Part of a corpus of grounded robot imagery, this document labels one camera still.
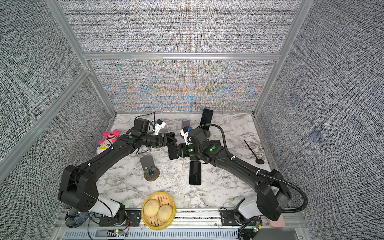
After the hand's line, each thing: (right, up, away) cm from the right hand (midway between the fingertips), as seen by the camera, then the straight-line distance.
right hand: (176, 148), depth 77 cm
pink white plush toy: (-45, +3, +20) cm, 49 cm away
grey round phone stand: (+4, +14, +23) cm, 27 cm away
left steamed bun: (-11, -27, -6) cm, 30 cm away
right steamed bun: (-4, -29, -9) cm, 30 cm away
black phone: (-1, -1, -1) cm, 2 cm away
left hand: (-2, +3, +3) cm, 5 cm away
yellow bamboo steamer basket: (-10, -34, -7) cm, 36 cm away
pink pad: (+50, -35, -6) cm, 61 cm away
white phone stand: (-7, +13, 0) cm, 14 cm away
